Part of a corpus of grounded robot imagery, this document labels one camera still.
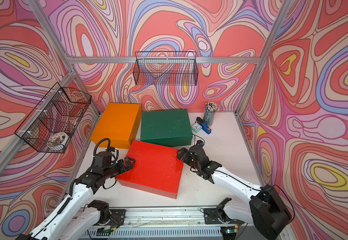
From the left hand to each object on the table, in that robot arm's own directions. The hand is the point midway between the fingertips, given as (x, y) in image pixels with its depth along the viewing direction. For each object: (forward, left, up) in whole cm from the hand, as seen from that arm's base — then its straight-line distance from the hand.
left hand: (131, 163), depth 81 cm
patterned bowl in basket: (+6, +34, +16) cm, 38 cm away
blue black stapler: (+32, -46, -7) cm, 56 cm away
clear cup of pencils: (+36, -48, +8) cm, 61 cm away
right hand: (+4, -28, -1) cm, 29 cm away
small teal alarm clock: (+32, -40, -7) cm, 52 cm away
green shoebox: (+24, -21, +2) cm, 32 cm away
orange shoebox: (+42, +20, -13) cm, 48 cm away
